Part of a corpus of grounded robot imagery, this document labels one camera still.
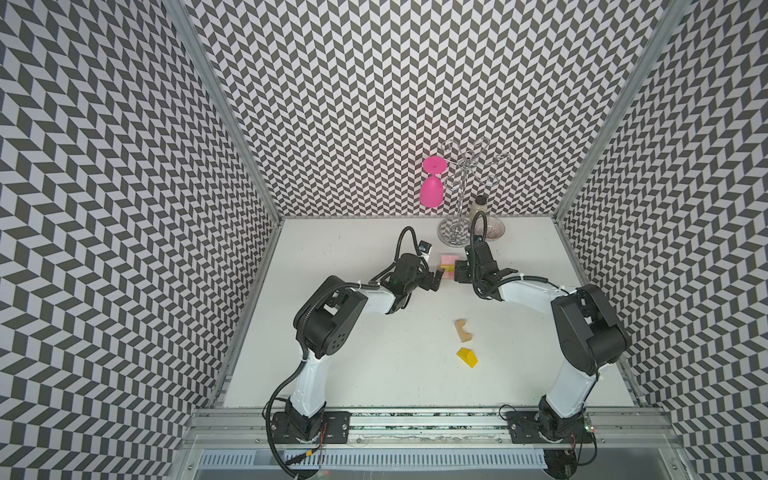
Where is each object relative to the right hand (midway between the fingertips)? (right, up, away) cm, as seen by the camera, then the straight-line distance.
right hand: (465, 272), depth 97 cm
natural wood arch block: (-2, -18, -9) cm, 20 cm away
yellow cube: (-5, +2, +1) cm, 5 cm away
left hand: (-11, +3, 0) cm, 11 cm away
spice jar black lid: (+9, +26, +15) cm, 32 cm away
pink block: (-5, +4, -1) cm, 7 cm away
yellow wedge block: (-2, -22, -15) cm, 27 cm away
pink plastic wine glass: (-11, +27, -2) cm, 29 cm away
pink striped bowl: (+14, +16, +14) cm, 26 cm away
